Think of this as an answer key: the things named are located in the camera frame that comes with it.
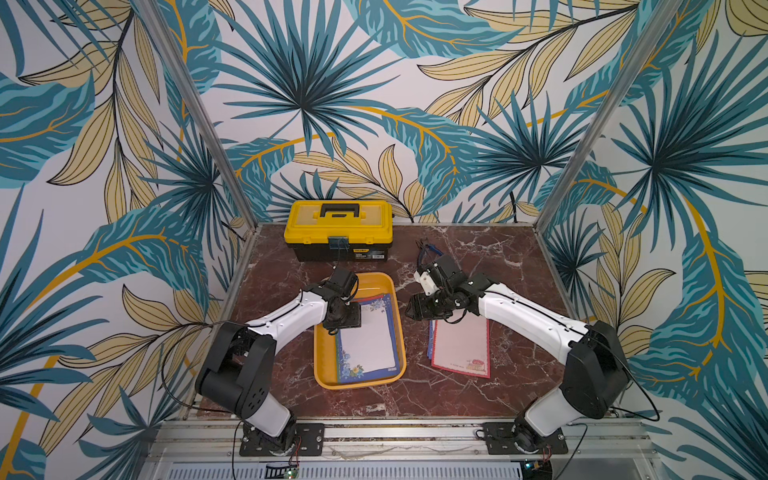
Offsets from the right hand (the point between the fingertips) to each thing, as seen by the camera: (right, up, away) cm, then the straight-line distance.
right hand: (413, 311), depth 83 cm
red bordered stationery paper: (+16, -12, +7) cm, 21 cm away
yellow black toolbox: (-23, +24, +12) cm, 35 cm away
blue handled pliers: (+9, +19, +29) cm, 36 cm away
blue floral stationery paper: (+6, -10, +7) cm, 13 cm away
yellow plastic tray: (-26, -11, +5) cm, 28 cm away
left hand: (-18, -5, +5) cm, 19 cm away
